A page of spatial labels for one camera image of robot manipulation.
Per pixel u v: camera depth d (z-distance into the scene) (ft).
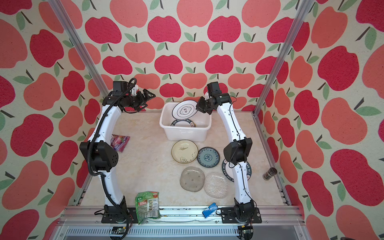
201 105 2.63
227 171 2.89
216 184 2.78
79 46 2.71
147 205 2.50
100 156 1.74
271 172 2.60
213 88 2.34
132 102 2.46
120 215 2.22
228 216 2.40
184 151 3.17
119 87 2.23
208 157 3.14
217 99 2.14
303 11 2.31
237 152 1.96
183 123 3.65
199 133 3.42
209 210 2.41
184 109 3.08
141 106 2.84
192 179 2.84
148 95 2.60
